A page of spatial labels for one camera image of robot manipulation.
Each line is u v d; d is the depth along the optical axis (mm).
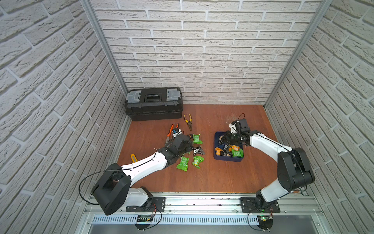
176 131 760
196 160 876
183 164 873
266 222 700
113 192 410
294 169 455
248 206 726
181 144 636
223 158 900
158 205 735
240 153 890
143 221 712
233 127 793
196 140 974
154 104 974
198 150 920
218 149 920
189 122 1068
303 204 761
